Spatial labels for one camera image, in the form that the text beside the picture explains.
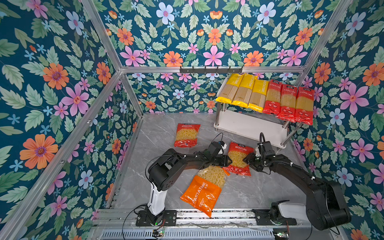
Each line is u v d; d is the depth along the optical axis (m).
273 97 0.77
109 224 0.72
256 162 0.78
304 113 0.70
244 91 0.81
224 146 0.86
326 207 0.41
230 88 0.82
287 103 0.74
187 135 1.01
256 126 1.09
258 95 0.79
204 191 0.79
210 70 0.93
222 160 0.82
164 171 0.50
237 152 0.93
